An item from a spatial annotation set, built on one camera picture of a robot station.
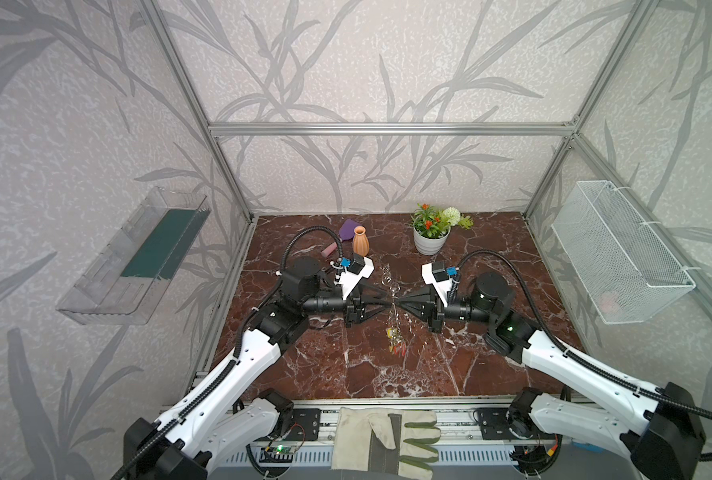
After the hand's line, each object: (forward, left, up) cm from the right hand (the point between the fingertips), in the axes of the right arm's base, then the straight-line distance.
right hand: (399, 293), depth 64 cm
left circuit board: (-27, +30, -31) cm, 51 cm away
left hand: (-1, +3, 0) cm, 3 cm away
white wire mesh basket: (+3, -49, +3) cm, 49 cm away
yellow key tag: (-6, +2, -7) cm, 9 cm away
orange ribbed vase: (+32, +11, -22) cm, 40 cm away
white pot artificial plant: (+33, -13, -16) cm, 39 cm away
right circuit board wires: (-28, -34, -34) cm, 56 cm away
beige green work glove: (-24, +6, -28) cm, 37 cm away
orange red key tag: (-8, +1, -13) cm, 15 cm away
